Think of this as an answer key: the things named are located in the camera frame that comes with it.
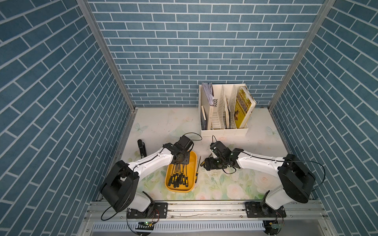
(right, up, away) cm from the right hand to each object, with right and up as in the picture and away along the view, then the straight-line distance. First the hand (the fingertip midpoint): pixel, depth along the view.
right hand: (209, 166), depth 86 cm
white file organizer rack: (+9, +37, +29) cm, 48 cm away
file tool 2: (-18, -6, -4) cm, 20 cm away
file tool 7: (-7, -4, 0) cm, 8 cm away
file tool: (-19, -6, -4) cm, 20 cm away
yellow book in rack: (+24, +37, +8) cm, 45 cm away
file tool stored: (-22, -6, -2) cm, 23 cm away
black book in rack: (-3, +26, +7) cm, 27 cm away
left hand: (-13, +3, 0) cm, 13 cm away
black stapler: (-42, +9, +7) cm, 44 cm away
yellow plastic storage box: (-10, -3, +1) cm, 11 cm away
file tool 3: (-17, -5, -3) cm, 17 cm away
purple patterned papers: (0, +45, +3) cm, 46 cm away
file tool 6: (-18, -8, -4) cm, 20 cm away
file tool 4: (-15, -5, -2) cm, 16 cm away
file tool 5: (-13, -8, -4) cm, 16 cm away
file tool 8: (-4, 0, +3) cm, 5 cm away
